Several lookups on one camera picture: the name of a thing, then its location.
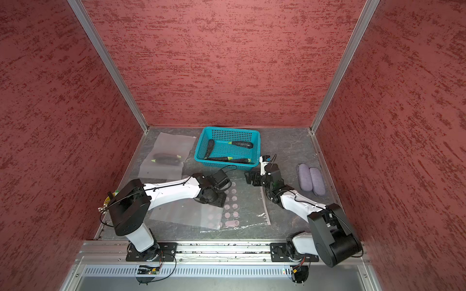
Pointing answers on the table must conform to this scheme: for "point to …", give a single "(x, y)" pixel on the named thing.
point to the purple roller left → (304, 173)
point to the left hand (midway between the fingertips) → (216, 204)
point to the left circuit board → (148, 270)
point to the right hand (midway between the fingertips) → (252, 175)
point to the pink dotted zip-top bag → (229, 215)
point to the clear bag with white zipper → (251, 205)
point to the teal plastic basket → (222, 136)
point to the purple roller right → (317, 181)
